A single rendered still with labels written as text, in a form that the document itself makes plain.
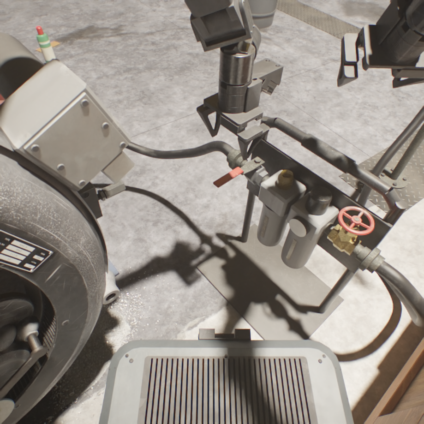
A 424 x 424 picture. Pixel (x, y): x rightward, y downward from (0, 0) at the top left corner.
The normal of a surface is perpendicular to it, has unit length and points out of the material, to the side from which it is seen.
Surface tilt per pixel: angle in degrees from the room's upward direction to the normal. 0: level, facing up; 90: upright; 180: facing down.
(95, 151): 90
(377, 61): 30
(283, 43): 0
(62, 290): 90
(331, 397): 0
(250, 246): 0
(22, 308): 90
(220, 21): 88
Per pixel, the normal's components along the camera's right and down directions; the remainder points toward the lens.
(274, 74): 0.66, 0.60
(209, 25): -0.25, 0.73
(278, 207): -0.76, 0.50
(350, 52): 0.02, -0.15
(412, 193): 0.02, -0.62
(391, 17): -1.00, -0.01
